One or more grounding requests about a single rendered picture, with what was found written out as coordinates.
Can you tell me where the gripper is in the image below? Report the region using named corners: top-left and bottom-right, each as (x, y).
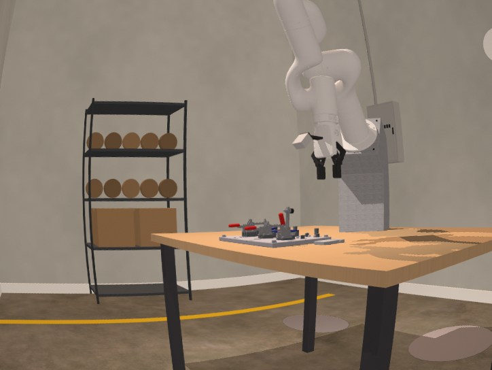
top-left (311, 123), bottom-right (346, 180)

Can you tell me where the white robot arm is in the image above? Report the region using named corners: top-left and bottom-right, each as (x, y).
top-left (273, 0), bottom-right (377, 152)

